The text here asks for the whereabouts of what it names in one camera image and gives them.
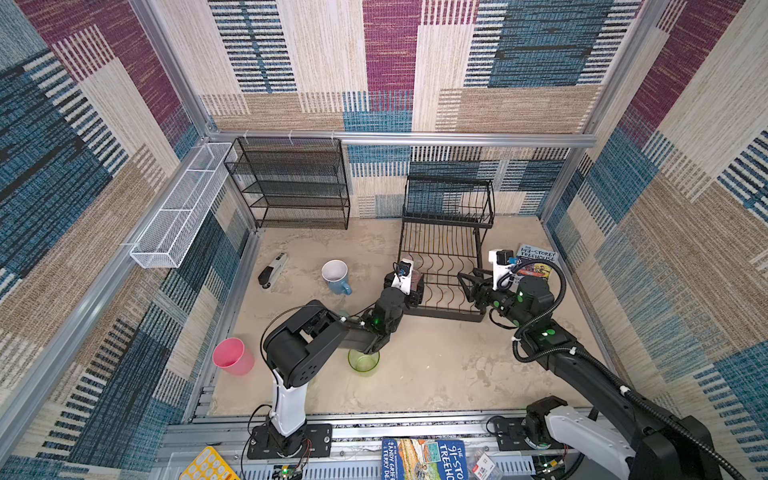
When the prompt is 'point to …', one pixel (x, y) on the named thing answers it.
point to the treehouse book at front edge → (424, 459)
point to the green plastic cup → (363, 363)
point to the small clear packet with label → (481, 466)
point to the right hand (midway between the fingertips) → (468, 276)
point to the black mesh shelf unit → (293, 183)
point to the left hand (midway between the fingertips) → (414, 273)
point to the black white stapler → (270, 274)
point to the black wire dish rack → (443, 221)
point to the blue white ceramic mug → (335, 272)
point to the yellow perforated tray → (209, 464)
